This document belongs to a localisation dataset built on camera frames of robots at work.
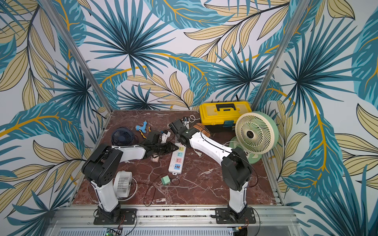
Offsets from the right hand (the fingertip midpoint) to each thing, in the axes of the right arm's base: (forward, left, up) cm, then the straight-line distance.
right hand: (182, 135), depth 89 cm
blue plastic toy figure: (+15, +29, -11) cm, 35 cm away
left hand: (-5, +3, -8) cm, 10 cm away
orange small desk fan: (+5, -14, -1) cm, 14 cm away
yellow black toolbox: (+12, -25, +3) cm, 28 cm away
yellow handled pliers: (+10, +29, -12) cm, 32 cm away
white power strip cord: (+21, -8, -9) cm, 24 cm away
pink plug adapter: (-10, +17, -11) cm, 23 cm away
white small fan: (-25, +32, -5) cm, 40 cm away
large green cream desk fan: (-8, -38, +12) cm, 41 cm away
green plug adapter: (-22, +10, -12) cm, 27 cm away
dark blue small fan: (+3, +37, -4) cm, 37 cm away
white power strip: (-11, +4, -11) cm, 16 cm away
